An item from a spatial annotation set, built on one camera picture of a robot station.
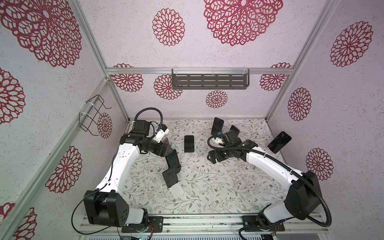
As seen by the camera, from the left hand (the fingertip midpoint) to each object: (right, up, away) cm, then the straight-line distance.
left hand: (166, 151), depth 79 cm
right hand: (+26, -2, +4) cm, 27 cm away
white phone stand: (+5, -23, +5) cm, 24 cm away
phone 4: (+42, +12, +17) cm, 47 cm away
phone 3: (+32, +15, +24) cm, 42 cm away
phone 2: (+1, -18, +14) cm, 23 cm away
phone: (+12, +2, +27) cm, 30 cm away
